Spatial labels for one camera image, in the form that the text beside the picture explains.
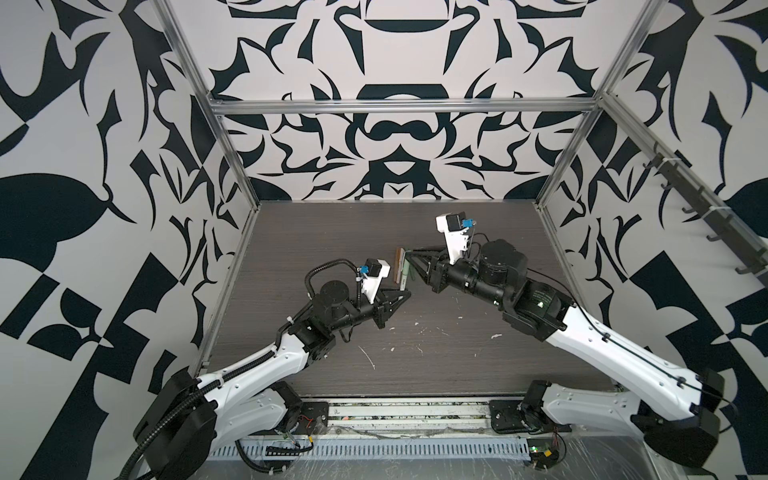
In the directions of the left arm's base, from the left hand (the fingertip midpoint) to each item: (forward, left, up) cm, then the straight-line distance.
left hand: (410, 287), depth 70 cm
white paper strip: (-7, +11, -25) cm, 29 cm away
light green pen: (+1, +1, +5) cm, 6 cm away
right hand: (+1, +1, +12) cm, 13 cm away
